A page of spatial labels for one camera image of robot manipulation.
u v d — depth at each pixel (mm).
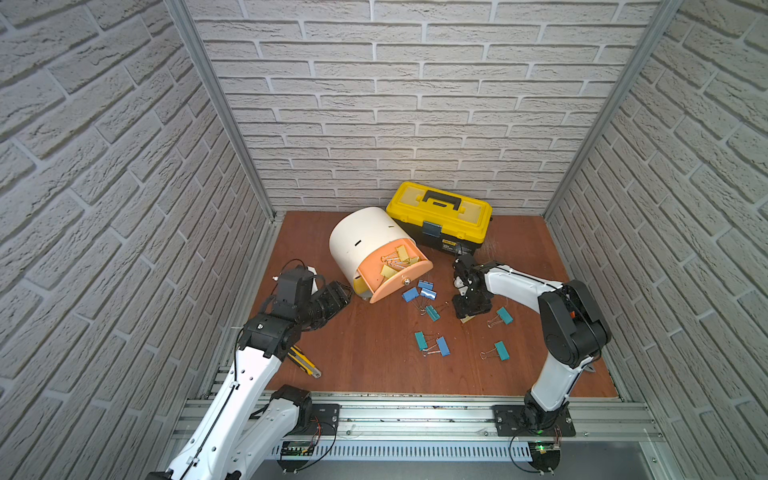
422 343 854
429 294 957
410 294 965
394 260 843
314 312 601
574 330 487
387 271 806
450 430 740
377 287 747
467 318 873
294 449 725
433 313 920
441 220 964
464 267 779
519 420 734
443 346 852
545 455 700
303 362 813
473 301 807
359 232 876
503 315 918
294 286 526
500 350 851
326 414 743
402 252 852
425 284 992
